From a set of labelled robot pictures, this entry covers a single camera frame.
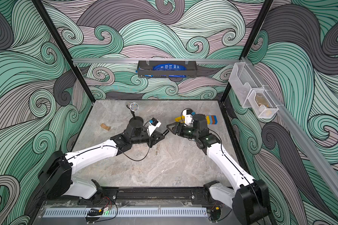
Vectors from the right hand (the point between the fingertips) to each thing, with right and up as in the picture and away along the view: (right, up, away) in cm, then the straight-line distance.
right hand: (171, 127), depth 76 cm
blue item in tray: (-1, +39, +17) cm, 43 cm away
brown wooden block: (-50, -2, +27) cm, 57 cm away
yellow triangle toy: (+6, +2, +31) cm, 32 cm away
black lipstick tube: (-3, -3, 0) cm, 4 cm away
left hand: (-4, -4, +1) cm, 6 cm away
